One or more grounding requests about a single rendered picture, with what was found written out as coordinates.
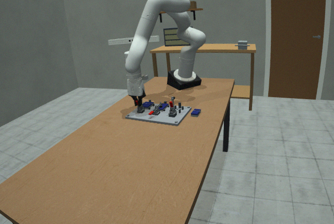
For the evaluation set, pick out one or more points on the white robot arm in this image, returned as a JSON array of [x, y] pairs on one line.
[[177, 10]]

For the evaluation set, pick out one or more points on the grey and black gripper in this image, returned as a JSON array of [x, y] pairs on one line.
[[136, 88]]

